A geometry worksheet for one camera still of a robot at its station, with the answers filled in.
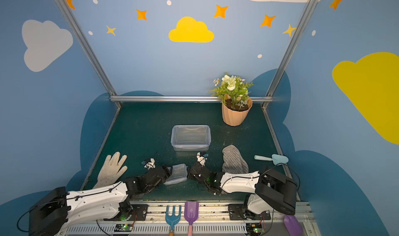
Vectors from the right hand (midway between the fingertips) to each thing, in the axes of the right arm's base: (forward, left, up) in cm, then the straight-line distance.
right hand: (187, 168), depth 83 cm
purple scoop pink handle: (-22, -51, -5) cm, 56 cm away
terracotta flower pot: (+34, -26, +5) cm, 43 cm away
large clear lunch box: (+22, -1, -5) cm, 23 cm away
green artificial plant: (+40, -24, +22) cm, 52 cm away
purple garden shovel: (-21, -4, -5) cm, 22 cm away
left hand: (-2, +7, -2) cm, 8 cm away
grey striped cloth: (+7, -26, -5) cm, 27 cm away
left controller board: (-28, +27, -6) cm, 40 cm away
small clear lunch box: (-2, +5, -6) cm, 8 cm away
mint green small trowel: (+12, -53, -7) cm, 55 cm away
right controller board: (-24, -34, -7) cm, 42 cm away
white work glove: (-2, +44, -5) cm, 45 cm away
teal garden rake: (-23, +4, -5) cm, 24 cm away
